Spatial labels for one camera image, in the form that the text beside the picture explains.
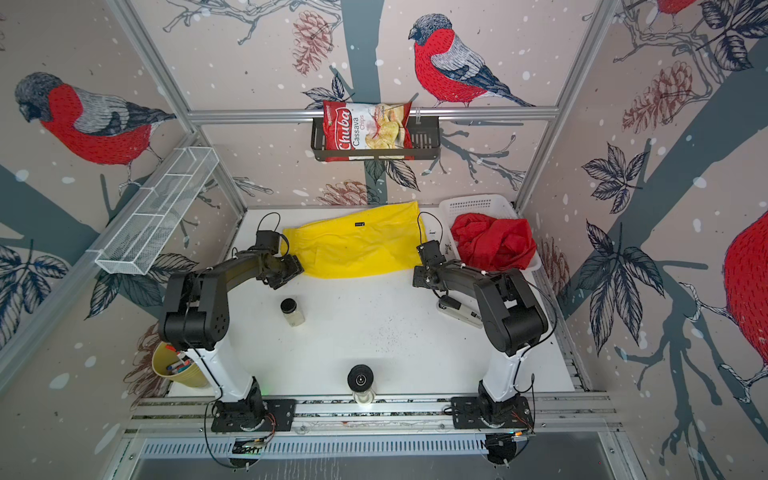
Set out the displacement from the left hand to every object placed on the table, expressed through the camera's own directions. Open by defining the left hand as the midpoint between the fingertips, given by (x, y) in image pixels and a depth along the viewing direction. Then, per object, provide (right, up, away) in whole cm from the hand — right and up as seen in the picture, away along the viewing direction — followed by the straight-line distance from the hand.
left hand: (296, 272), depth 98 cm
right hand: (+43, -4, 0) cm, 43 cm away
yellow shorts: (+29, +11, +8) cm, 32 cm away
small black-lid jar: (+4, -9, -15) cm, 18 cm away
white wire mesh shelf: (-30, +19, -21) cm, 41 cm away
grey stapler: (+51, -10, -10) cm, 53 cm away
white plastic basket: (+72, +24, +15) cm, 77 cm away
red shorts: (+65, +9, -7) cm, 66 cm away
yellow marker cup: (-21, -20, -25) cm, 39 cm away
